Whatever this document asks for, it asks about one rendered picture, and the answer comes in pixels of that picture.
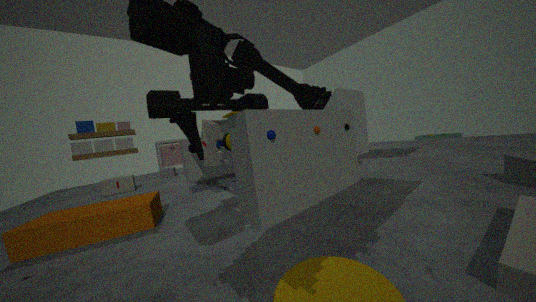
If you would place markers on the orange rectangular block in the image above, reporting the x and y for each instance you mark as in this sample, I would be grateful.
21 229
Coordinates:
83 225

